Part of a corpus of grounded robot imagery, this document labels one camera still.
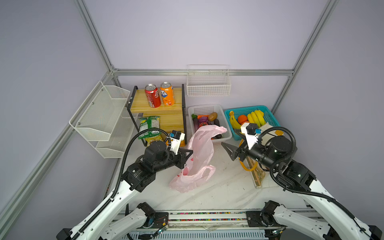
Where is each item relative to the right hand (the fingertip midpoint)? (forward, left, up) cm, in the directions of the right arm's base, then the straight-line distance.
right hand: (228, 135), depth 59 cm
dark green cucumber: (+40, -1, -35) cm, 53 cm away
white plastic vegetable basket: (+46, +12, -35) cm, 59 cm away
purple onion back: (+41, +9, -33) cm, 54 cm away
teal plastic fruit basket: (+45, -40, -34) cm, 69 cm away
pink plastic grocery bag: (+8, +11, -16) cm, 21 cm away
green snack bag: (+23, +41, -17) cm, 51 cm away
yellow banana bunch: (+41, -30, -30) cm, 59 cm away
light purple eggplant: (+40, +15, -35) cm, 55 cm away
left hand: (-2, +15, -10) cm, 18 cm away
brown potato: (+46, +2, -34) cm, 57 cm away
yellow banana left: (+41, -15, -37) cm, 57 cm away
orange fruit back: (+44, -21, -36) cm, 60 cm away
